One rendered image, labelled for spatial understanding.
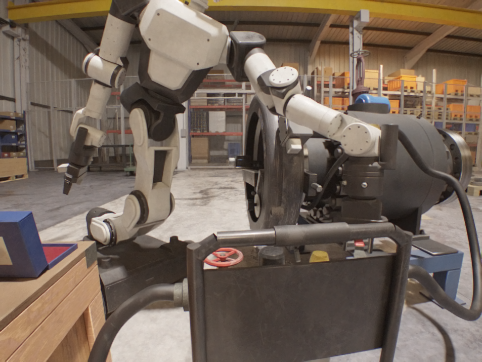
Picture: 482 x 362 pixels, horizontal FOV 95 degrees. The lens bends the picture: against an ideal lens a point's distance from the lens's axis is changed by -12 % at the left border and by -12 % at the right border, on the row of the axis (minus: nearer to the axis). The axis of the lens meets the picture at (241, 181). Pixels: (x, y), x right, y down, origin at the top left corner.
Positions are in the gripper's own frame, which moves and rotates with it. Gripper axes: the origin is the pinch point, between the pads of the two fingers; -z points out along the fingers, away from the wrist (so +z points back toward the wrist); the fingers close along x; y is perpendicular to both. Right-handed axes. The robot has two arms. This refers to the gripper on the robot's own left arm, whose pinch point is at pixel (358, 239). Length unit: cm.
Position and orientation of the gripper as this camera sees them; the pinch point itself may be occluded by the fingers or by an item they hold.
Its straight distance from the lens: 64.6
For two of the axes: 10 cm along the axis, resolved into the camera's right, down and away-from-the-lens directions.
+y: 3.7, -1.2, 9.2
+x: 9.3, 0.5, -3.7
